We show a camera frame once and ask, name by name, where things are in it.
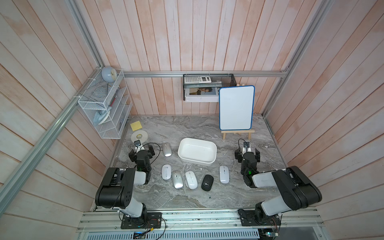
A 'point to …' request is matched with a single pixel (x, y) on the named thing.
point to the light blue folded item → (100, 115)
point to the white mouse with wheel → (224, 174)
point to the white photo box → (201, 94)
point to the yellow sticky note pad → (136, 126)
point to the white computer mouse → (191, 180)
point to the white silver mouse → (166, 172)
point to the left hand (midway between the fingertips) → (141, 147)
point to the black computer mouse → (207, 183)
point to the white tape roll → (139, 135)
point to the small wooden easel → (239, 132)
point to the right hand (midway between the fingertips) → (248, 147)
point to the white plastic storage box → (197, 151)
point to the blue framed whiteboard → (236, 107)
